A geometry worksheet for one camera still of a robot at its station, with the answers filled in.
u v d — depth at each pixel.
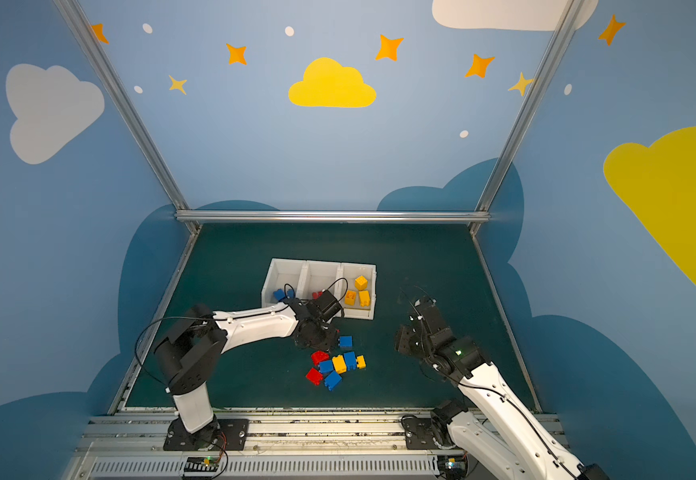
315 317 0.72
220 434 0.73
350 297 0.98
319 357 0.86
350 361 0.86
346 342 0.90
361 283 1.01
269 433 0.77
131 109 0.86
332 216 1.19
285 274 1.04
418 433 0.75
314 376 0.83
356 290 0.99
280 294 1.01
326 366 0.85
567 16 0.70
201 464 0.73
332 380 0.82
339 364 0.84
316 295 1.01
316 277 1.05
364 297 0.98
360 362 0.86
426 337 0.57
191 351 0.47
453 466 0.73
